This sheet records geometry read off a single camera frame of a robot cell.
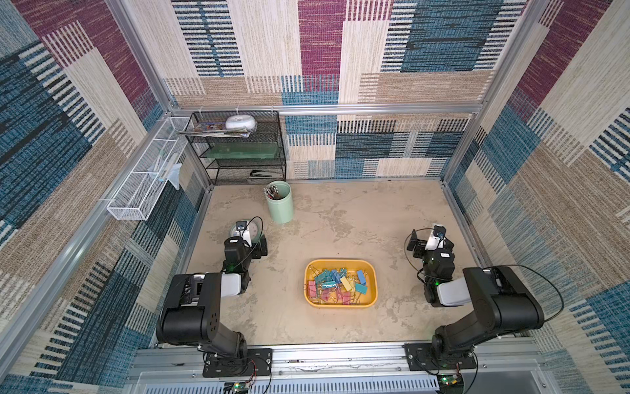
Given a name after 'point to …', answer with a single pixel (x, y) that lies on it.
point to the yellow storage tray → (340, 283)
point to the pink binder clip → (312, 289)
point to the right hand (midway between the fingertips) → (430, 230)
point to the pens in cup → (271, 192)
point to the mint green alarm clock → (252, 233)
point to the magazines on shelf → (217, 129)
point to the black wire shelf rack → (243, 146)
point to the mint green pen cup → (280, 211)
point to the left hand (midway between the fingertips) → (250, 235)
